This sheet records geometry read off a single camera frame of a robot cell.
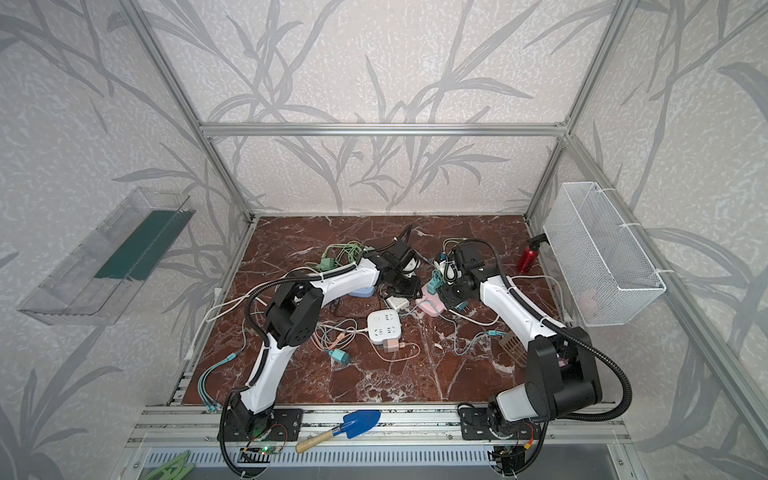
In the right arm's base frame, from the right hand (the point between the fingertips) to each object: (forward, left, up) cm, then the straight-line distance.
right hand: (452, 281), depth 89 cm
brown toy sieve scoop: (-16, -17, -9) cm, 25 cm away
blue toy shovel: (-36, +27, -9) cm, 46 cm away
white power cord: (-3, +74, -10) cm, 75 cm away
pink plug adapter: (-17, +18, -7) cm, 26 cm away
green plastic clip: (-45, +67, -8) cm, 81 cm away
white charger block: (-4, +17, -8) cm, 19 cm away
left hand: (+1, +9, -5) cm, 10 cm away
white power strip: (-10, +21, -7) cm, 25 cm away
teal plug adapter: (-20, +33, -7) cm, 39 cm away
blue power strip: (+1, +27, -8) cm, 28 cm away
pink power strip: (-4, +7, -7) cm, 10 cm away
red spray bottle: (+11, -26, -1) cm, 29 cm away
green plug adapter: (+12, +42, -8) cm, 44 cm away
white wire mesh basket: (-14, -28, +25) cm, 40 cm away
